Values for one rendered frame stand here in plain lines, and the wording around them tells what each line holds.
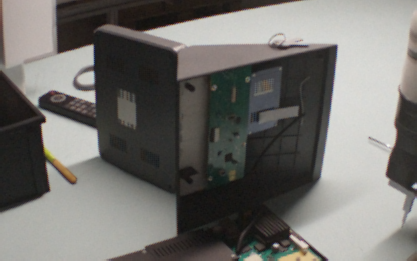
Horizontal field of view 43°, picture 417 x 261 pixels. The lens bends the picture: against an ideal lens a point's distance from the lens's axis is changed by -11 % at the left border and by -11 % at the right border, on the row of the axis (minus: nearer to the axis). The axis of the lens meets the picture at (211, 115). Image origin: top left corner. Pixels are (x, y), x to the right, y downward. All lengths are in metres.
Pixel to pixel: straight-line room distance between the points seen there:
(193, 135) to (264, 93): 0.11
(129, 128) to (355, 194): 0.33
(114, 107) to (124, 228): 0.17
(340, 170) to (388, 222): 0.15
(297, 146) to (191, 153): 0.17
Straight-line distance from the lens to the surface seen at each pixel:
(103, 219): 0.76
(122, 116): 0.80
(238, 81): 0.68
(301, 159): 0.82
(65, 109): 1.00
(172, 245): 0.67
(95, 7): 2.06
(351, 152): 0.93
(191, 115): 0.67
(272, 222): 0.71
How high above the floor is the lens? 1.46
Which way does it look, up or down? 27 degrees down
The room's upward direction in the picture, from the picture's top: 2 degrees clockwise
